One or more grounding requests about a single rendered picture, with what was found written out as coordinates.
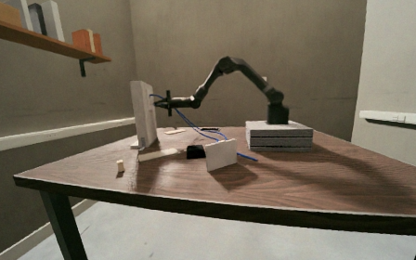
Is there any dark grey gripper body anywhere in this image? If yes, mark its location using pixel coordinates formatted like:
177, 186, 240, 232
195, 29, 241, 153
166, 90, 179, 117

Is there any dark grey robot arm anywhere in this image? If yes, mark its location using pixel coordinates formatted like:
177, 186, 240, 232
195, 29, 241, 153
178, 56, 289, 125

